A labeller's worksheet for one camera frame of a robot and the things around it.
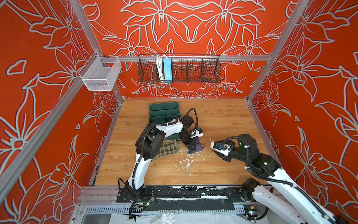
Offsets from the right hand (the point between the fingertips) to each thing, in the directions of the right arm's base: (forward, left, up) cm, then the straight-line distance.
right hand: (213, 143), depth 72 cm
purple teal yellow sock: (+4, +5, -14) cm, 16 cm away
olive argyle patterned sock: (+6, +25, -18) cm, 31 cm away
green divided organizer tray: (+33, +31, -14) cm, 47 cm away
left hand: (+6, +8, -18) cm, 21 cm away
